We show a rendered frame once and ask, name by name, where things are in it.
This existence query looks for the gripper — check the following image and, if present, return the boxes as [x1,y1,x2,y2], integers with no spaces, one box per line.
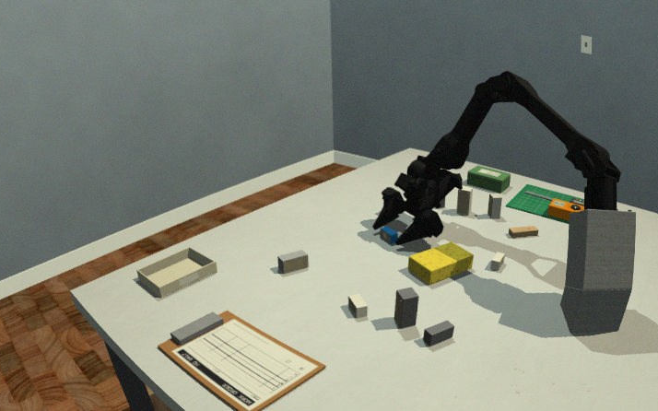
[373,182,443,245]

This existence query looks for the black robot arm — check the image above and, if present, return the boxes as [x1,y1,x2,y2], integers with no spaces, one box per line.
[394,71,621,210]

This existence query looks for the green cutting mat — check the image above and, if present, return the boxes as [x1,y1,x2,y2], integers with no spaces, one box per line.
[506,184,584,224]

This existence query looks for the blue block with black rectangular mark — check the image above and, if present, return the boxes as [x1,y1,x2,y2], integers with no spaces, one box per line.
[380,227,398,244]

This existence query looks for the green box with pale label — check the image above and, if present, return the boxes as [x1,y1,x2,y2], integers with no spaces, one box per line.
[467,166,511,194]

